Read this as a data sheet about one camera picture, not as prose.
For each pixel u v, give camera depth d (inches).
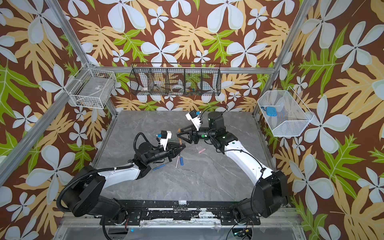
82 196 17.0
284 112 33.0
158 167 35.7
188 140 25.9
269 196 16.3
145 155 24.9
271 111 33.8
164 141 27.1
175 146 27.9
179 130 27.2
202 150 38.8
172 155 27.7
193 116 25.1
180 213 30.1
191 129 27.9
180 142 28.5
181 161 36.7
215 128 23.3
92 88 34.0
